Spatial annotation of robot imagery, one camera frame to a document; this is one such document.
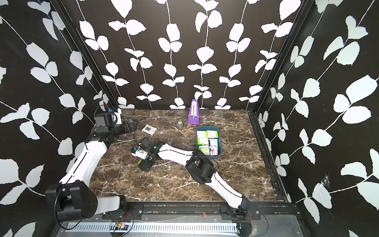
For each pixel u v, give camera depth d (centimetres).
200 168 58
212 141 99
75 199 40
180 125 107
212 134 101
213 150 93
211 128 104
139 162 90
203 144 95
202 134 101
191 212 75
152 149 72
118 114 73
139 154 80
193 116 108
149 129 107
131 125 75
